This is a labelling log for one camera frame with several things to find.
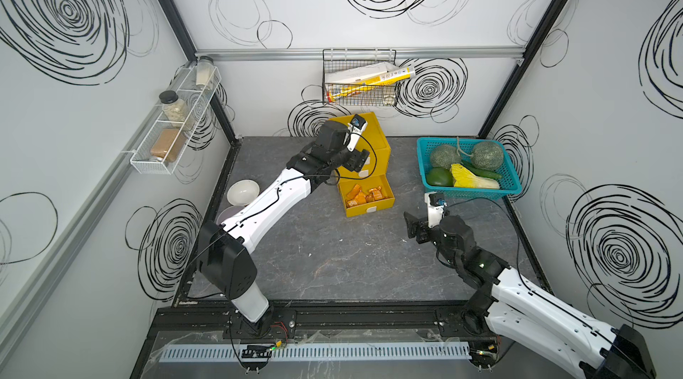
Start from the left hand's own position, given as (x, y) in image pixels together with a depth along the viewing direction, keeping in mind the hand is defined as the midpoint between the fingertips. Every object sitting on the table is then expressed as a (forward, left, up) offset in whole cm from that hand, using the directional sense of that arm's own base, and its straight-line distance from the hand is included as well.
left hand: (355, 143), depth 79 cm
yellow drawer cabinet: (+12, -7, -10) cm, 18 cm away
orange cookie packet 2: (-2, -3, -26) cm, 27 cm away
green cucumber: (+6, -49, -20) cm, 53 cm away
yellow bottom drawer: (+4, -6, -26) cm, 27 cm away
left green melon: (+12, -35, -17) cm, 41 cm away
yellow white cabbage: (+3, -40, -19) cm, 45 cm away
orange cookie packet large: (-1, -1, -27) cm, 27 cm away
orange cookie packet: (0, -9, -27) cm, 28 cm away
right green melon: (+10, -50, -15) cm, 53 cm away
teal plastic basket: (+2, -57, -21) cm, 61 cm away
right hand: (-16, -19, -12) cm, 28 cm away
